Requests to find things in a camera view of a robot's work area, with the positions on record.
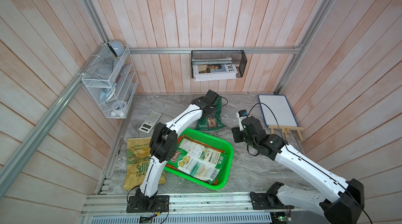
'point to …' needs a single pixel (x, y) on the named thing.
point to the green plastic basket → (224, 145)
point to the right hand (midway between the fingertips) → (234, 127)
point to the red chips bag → (197, 159)
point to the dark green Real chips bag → (204, 123)
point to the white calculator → (149, 122)
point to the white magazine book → (214, 69)
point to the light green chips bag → (198, 161)
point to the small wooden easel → (286, 129)
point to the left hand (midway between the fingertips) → (209, 112)
